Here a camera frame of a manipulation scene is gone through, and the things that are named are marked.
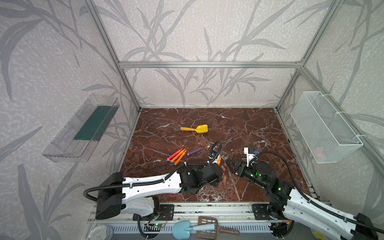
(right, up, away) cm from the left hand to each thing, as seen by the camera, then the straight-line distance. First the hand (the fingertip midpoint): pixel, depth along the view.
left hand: (219, 169), depth 74 cm
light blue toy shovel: (-18, -26, -6) cm, 33 cm away
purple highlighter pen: (-13, +4, +22) cm, 26 cm away
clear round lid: (-53, -24, -10) cm, 59 cm away
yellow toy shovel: (-10, +19, +34) cm, 40 cm away
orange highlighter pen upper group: (-24, +2, +19) cm, 31 cm away
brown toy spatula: (-4, -28, -6) cm, 29 cm away
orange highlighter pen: (-22, +1, +19) cm, 29 cm away
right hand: (+4, +6, 0) cm, 7 cm away
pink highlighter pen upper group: (-26, +3, +19) cm, 33 cm away
